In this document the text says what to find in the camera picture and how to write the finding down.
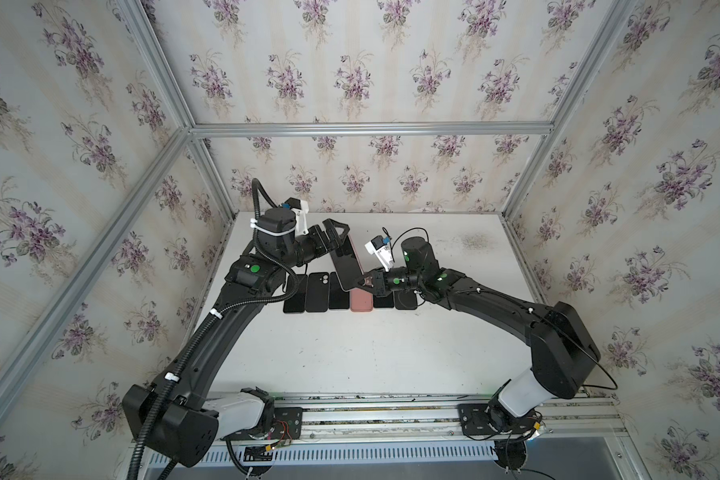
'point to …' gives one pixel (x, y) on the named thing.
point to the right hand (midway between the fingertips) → (352, 284)
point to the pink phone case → (361, 300)
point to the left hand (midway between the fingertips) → (338, 229)
